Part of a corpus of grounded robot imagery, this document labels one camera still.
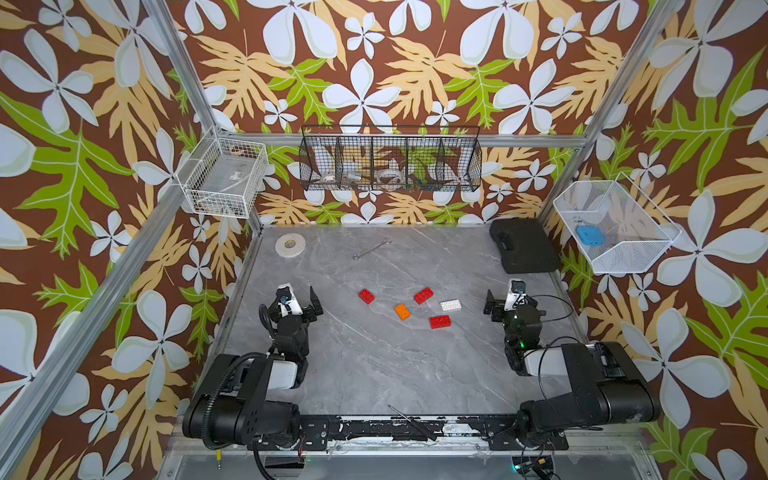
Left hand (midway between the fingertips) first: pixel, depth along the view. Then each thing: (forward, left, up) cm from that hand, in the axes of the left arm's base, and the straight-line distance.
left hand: (295, 289), depth 87 cm
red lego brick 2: (+6, -40, -14) cm, 43 cm away
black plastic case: (+22, -76, -5) cm, 79 cm away
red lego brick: (+5, -20, -11) cm, 24 cm away
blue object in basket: (+10, -84, +14) cm, 85 cm away
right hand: (+2, -64, -4) cm, 64 cm away
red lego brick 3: (-4, -44, -11) cm, 46 cm away
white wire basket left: (+26, +21, +21) cm, 40 cm away
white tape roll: (+28, +10, -13) cm, 33 cm away
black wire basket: (+39, -26, +19) cm, 51 cm away
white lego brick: (+1, -48, -11) cm, 49 cm away
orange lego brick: (-1, -32, -12) cm, 34 cm away
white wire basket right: (+7, -92, +19) cm, 94 cm away
